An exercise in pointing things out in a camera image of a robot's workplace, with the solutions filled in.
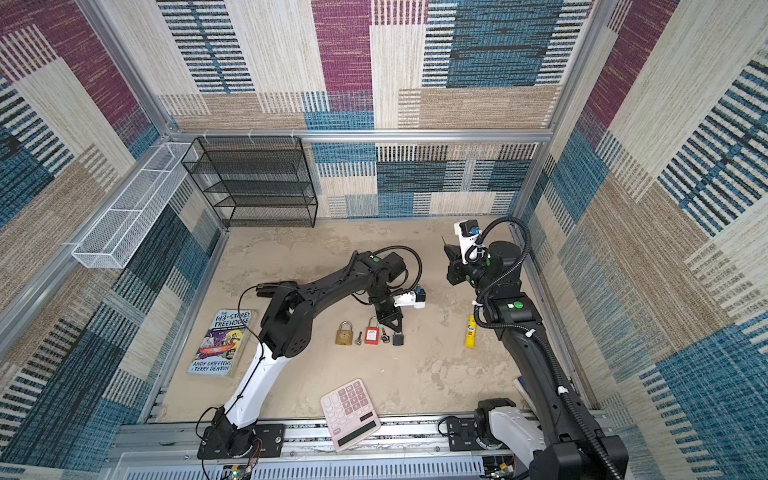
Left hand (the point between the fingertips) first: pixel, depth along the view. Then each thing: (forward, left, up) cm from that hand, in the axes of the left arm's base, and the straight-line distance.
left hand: (399, 324), depth 89 cm
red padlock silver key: (-3, +4, -3) cm, 6 cm away
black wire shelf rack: (+50, +51, +13) cm, 73 cm away
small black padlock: (-4, 0, -3) cm, 4 cm away
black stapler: (+13, +43, -2) cm, 45 cm away
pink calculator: (-23, +13, -2) cm, 27 cm away
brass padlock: (-2, +16, -2) cm, 17 cm away
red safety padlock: (-2, +8, -2) cm, 9 cm away
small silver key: (-4, +12, -4) cm, 13 cm away
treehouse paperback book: (-7, +51, -2) cm, 52 cm away
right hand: (+8, -12, +24) cm, 28 cm away
